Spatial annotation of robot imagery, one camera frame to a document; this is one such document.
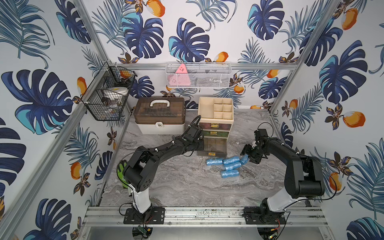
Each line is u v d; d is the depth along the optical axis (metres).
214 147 1.00
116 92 0.80
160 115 0.89
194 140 0.73
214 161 0.90
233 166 0.88
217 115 0.87
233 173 0.86
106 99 0.93
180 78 0.90
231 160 0.91
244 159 0.92
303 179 0.46
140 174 0.48
